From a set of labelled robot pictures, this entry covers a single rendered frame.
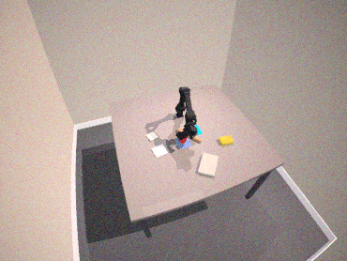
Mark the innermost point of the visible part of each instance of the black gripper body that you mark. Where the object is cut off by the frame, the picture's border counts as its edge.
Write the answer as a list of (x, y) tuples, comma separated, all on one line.
[(181, 135)]

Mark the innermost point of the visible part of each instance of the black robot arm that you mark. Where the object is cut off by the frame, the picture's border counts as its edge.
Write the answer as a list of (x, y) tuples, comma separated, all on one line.
[(190, 114)]

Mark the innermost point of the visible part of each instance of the cream flat rectangular block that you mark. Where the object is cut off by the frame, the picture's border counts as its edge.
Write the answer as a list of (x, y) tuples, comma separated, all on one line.
[(208, 165)]

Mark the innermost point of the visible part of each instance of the yellow block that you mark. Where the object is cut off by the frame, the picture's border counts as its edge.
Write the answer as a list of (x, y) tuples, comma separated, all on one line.
[(225, 140)]

